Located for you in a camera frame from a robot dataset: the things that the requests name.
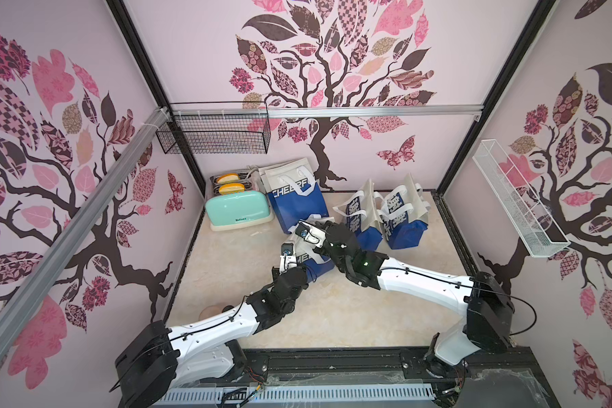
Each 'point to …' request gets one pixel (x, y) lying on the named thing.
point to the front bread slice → (231, 188)
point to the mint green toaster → (240, 211)
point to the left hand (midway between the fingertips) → (294, 261)
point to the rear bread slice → (227, 178)
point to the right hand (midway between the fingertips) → (322, 221)
